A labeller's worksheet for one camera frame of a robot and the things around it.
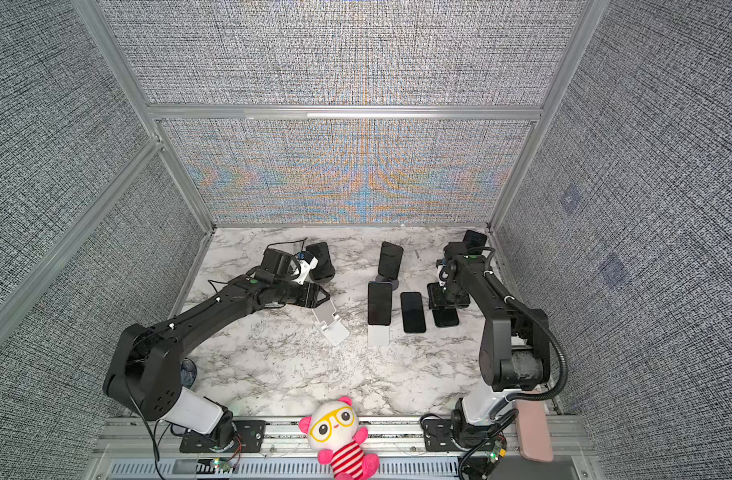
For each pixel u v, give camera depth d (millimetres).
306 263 784
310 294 749
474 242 929
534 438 709
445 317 863
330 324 882
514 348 474
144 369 437
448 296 773
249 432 734
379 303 854
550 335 429
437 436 731
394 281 1025
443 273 832
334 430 680
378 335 899
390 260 1119
